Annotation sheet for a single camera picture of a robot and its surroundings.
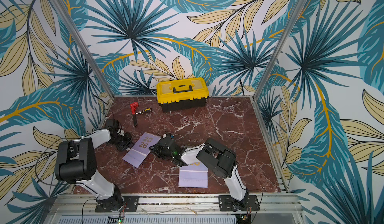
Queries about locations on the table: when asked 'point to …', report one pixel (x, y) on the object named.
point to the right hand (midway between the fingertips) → (147, 148)
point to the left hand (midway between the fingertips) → (135, 144)
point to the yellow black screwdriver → (148, 110)
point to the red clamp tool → (133, 106)
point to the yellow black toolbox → (182, 94)
